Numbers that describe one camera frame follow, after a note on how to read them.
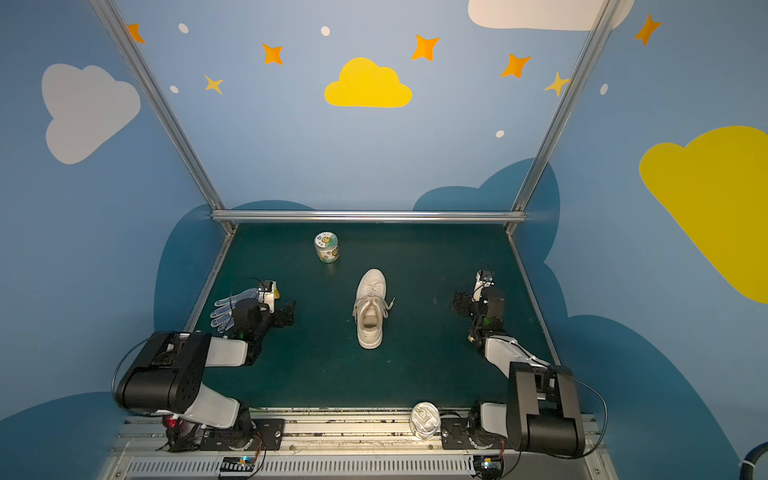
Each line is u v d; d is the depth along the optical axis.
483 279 0.80
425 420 0.72
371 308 0.90
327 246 1.07
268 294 0.83
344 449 0.73
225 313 0.96
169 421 0.74
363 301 0.89
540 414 0.43
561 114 0.87
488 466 0.73
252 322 0.73
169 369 0.46
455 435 0.74
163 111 0.86
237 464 0.73
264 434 0.74
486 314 0.70
